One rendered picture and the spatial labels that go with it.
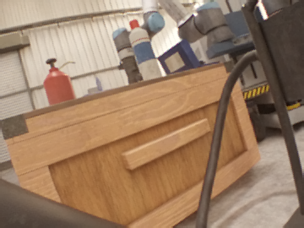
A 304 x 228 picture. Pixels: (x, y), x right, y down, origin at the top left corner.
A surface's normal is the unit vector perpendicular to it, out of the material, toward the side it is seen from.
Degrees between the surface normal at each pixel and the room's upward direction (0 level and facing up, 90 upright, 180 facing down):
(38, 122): 90
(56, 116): 90
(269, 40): 90
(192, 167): 90
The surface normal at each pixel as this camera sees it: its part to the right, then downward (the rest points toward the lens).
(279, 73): -0.84, 0.28
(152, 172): 0.45, -0.15
